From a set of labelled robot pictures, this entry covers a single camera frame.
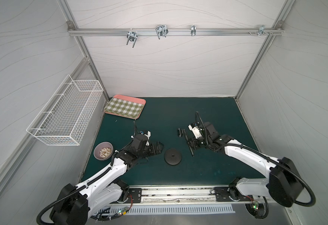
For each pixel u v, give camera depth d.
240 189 0.62
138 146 0.62
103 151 0.86
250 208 0.70
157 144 0.74
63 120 0.68
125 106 1.15
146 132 0.77
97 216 0.67
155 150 0.73
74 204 0.39
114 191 0.59
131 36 0.79
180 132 0.85
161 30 0.77
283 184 0.41
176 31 0.78
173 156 0.86
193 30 0.78
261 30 0.77
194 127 0.75
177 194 0.75
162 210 0.70
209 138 0.64
